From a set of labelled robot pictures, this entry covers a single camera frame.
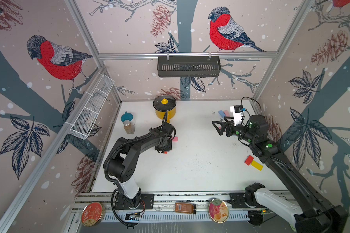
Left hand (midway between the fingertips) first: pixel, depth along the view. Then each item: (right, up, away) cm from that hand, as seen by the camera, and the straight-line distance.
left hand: (169, 145), depth 93 cm
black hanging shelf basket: (+14, +55, +11) cm, 58 cm away
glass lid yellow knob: (-4, +29, +10) cm, 31 cm away
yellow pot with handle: (+1, +20, +5) cm, 21 cm away
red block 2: (+50, -8, -6) cm, 51 cm away
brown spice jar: (-27, +12, +3) cm, 30 cm away
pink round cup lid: (+26, -26, -25) cm, 44 cm away
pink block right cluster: (+25, +15, -28) cm, 40 cm away
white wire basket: (-48, +16, -11) cm, 52 cm away
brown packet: (+10, -24, -24) cm, 36 cm away
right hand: (+27, +19, -20) cm, 39 cm away
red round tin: (-34, -27, -26) cm, 50 cm away
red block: (-2, -2, -8) cm, 9 cm away
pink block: (+4, +3, +5) cm, 7 cm away
